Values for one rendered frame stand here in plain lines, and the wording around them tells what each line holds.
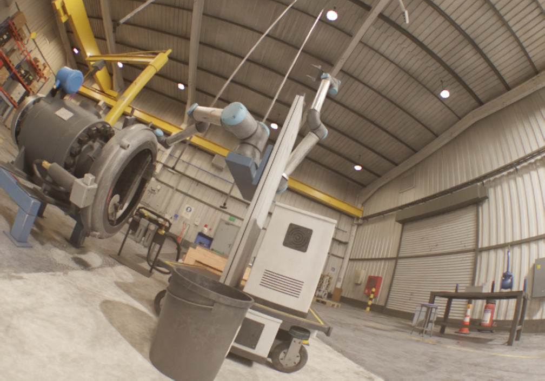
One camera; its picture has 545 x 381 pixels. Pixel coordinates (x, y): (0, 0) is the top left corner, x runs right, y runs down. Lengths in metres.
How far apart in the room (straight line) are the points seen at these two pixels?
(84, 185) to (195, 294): 0.66
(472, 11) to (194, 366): 9.06
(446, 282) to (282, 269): 8.08
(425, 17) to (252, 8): 6.25
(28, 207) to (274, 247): 1.29
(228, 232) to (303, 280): 10.97
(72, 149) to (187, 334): 1.10
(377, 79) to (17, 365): 10.13
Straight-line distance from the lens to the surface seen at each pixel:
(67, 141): 1.42
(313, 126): 1.91
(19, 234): 1.36
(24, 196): 1.36
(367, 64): 9.40
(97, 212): 1.22
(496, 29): 9.20
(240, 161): 1.24
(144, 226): 2.20
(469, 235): 8.87
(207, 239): 2.22
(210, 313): 0.72
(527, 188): 8.54
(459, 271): 8.70
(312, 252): 1.13
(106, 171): 1.15
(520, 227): 8.22
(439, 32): 8.91
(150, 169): 1.48
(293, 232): 1.14
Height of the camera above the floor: 0.49
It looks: 23 degrees up
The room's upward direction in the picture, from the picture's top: 22 degrees clockwise
